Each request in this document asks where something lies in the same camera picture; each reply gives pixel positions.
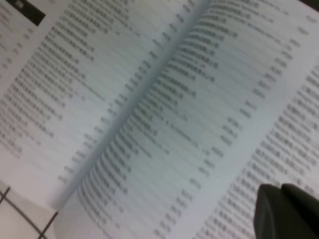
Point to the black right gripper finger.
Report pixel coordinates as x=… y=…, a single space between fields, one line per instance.
x=287 y=212

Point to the white black-grid tablecloth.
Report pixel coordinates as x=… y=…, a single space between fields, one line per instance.
x=23 y=219

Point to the HEEC catalogue book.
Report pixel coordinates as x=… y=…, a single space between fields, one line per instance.
x=158 y=119

